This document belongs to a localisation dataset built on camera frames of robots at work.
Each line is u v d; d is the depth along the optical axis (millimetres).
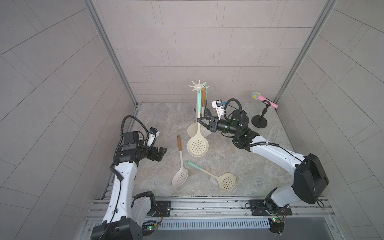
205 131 665
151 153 663
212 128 630
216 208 723
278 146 503
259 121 1041
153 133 667
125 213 384
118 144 567
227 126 629
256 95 929
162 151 681
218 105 642
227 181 784
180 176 807
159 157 673
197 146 679
